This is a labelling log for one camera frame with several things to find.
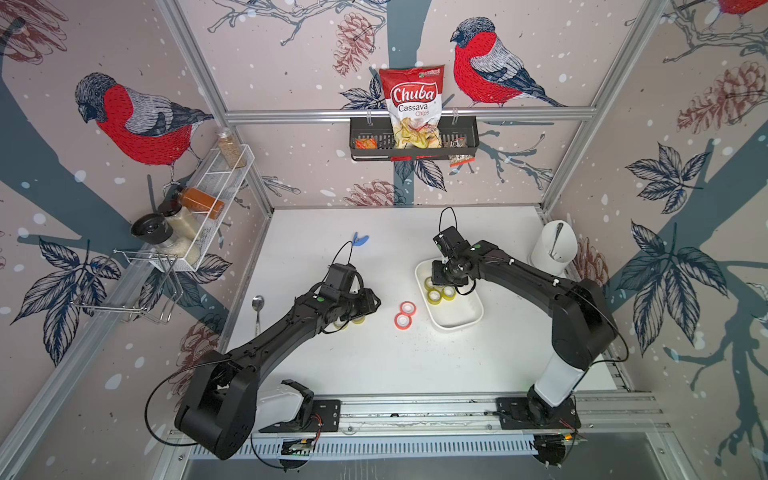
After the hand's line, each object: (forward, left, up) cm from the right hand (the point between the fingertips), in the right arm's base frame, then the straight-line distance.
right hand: (434, 277), depth 90 cm
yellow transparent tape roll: (-2, -1, -9) cm, 9 cm away
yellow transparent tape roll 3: (-13, +28, -7) cm, 32 cm away
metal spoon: (-8, +56, -7) cm, 57 cm away
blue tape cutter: (+19, +27, -8) cm, 34 cm away
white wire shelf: (-7, +57, +27) cm, 64 cm away
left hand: (-8, +16, +1) cm, 18 cm away
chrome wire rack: (-21, +63, +28) cm, 72 cm away
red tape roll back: (-6, +8, -9) cm, 13 cm away
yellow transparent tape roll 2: (-11, +23, -8) cm, 27 cm away
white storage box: (-7, -9, -8) cm, 14 cm away
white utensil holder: (+14, -41, 0) cm, 43 cm away
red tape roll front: (-11, +10, -9) cm, 17 cm away
